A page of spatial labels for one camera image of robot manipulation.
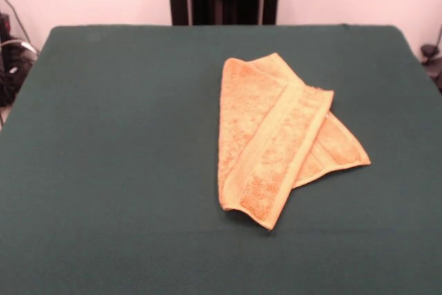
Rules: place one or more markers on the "orange terry towel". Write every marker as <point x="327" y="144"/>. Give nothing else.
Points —
<point x="262" y="129"/>

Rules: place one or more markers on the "dark green table cloth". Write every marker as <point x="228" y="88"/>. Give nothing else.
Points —
<point x="121" y="170"/>

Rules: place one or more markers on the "black power strip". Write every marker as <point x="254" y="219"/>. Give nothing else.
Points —
<point x="4" y="25"/>

